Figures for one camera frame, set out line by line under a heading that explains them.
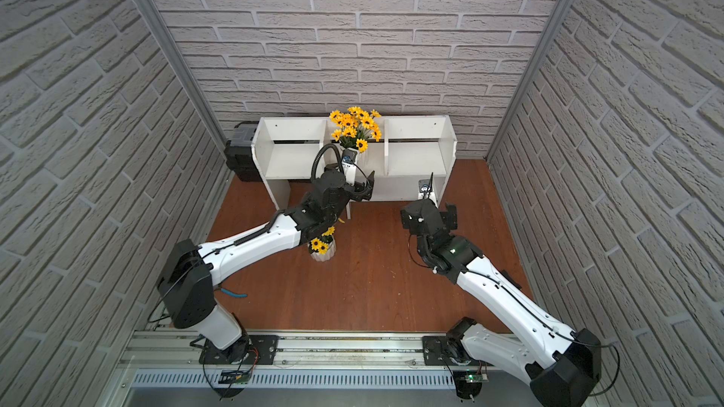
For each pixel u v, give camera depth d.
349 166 0.65
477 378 0.70
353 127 0.75
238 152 1.00
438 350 0.74
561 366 0.38
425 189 0.62
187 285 0.43
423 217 0.53
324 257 0.87
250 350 0.73
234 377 0.72
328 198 0.59
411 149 0.90
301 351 0.75
